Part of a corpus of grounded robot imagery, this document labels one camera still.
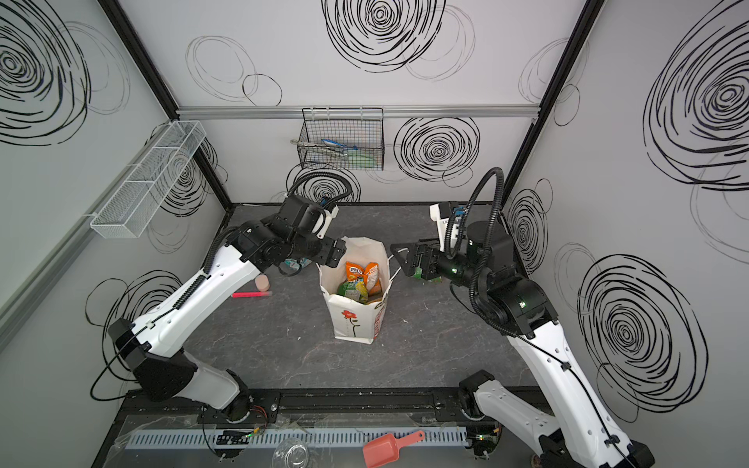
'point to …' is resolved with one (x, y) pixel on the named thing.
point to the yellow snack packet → (361, 288)
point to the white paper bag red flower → (352, 320)
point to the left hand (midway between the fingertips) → (331, 244)
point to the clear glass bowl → (291, 452)
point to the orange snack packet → (370, 274)
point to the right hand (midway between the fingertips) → (406, 248)
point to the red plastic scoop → (385, 449)
